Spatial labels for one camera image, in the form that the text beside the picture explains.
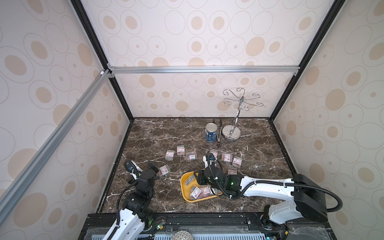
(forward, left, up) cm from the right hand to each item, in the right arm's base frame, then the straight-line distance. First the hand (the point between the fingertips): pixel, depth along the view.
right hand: (199, 171), depth 80 cm
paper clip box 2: (+19, +13, -8) cm, 25 cm away
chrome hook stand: (+36, -23, -9) cm, 44 cm away
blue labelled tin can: (+31, -7, -1) cm, 31 cm away
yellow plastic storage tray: (-8, +3, -6) cm, 11 cm away
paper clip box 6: (+12, -23, -10) cm, 28 cm away
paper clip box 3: (+14, +5, -8) cm, 17 cm away
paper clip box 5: (+18, -10, -9) cm, 22 cm away
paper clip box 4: (+4, +21, -8) cm, 23 cm away
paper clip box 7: (+6, -20, -10) cm, 23 cm away
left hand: (+1, +27, +4) cm, 27 cm away
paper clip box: (+15, +20, -8) cm, 26 cm away
